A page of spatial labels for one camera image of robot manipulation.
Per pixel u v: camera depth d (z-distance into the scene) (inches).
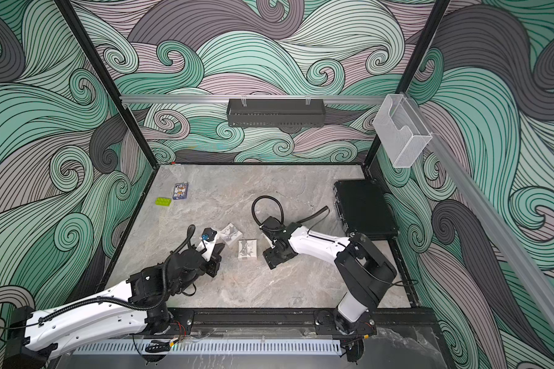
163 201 40.8
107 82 34.7
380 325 28.8
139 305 19.3
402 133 32.3
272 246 30.6
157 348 28.1
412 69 33.4
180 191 42.1
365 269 18.3
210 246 24.6
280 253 28.1
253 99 37.1
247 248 34.1
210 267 25.1
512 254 19.3
